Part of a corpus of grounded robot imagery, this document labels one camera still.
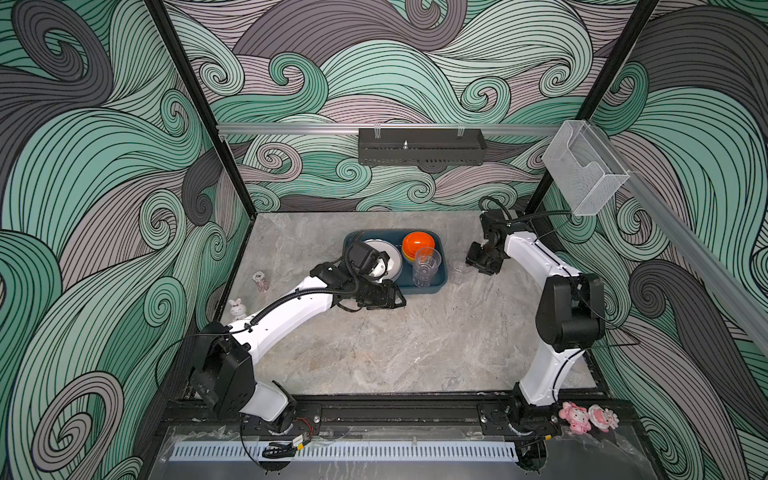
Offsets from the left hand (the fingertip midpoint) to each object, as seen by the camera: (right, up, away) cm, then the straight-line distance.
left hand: (402, 302), depth 76 cm
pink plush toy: (+43, -27, -5) cm, 51 cm away
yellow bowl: (+4, +10, +24) cm, 27 cm away
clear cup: (+11, +12, +22) cm, 27 cm away
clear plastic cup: (+9, +6, +21) cm, 23 cm away
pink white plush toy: (+49, -28, -5) cm, 56 cm away
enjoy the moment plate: (0, +9, +25) cm, 26 cm away
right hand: (+24, +8, +18) cm, 32 cm away
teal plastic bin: (+14, +2, +19) cm, 24 cm away
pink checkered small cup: (-44, +3, +18) cm, 48 cm away
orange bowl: (+8, +16, +26) cm, 32 cm away
